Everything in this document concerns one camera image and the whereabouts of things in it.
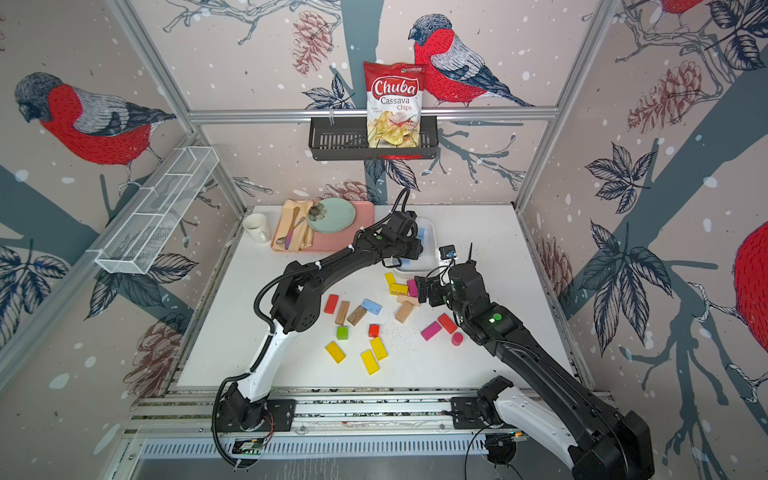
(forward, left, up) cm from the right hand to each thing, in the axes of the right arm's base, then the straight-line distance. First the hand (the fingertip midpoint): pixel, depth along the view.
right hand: (431, 272), depth 79 cm
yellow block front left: (-16, +27, -19) cm, 36 cm away
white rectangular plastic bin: (+16, -1, -19) cm, 24 cm away
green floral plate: (+38, +37, -18) cm, 56 cm away
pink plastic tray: (+27, +33, -22) cm, 48 cm away
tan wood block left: (-4, +26, -18) cm, 32 cm away
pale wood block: (+2, +5, -19) cm, 20 cm away
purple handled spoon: (+30, +52, -18) cm, 63 cm away
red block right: (-7, -7, -19) cm, 21 cm away
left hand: (+17, 0, -8) cm, 18 cm away
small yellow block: (+10, +12, -20) cm, 25 cm away
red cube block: (-10, +16, -17) cm, 25 cm away
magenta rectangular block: (-8, -1, -19) cm, 21 cm away
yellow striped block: (+5, +9, -19) cm, 22 cm away
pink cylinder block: (-11, -9, -18) cm, 23 cm away
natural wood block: (-3, +7, -18) cm, 20 cm away
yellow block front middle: (-18, +16, -20) cm, 31 cm away
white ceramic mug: (+26, +62, -11) cm, 68 cm away
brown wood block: (-5, +22, -18) cm, 29 cm away
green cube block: (-10, +25, -19) cm, 33 cm away
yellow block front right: (-14, +14, -20) cm, 28 cm away
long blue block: (-1, +17, -19) cm, 26 cm away
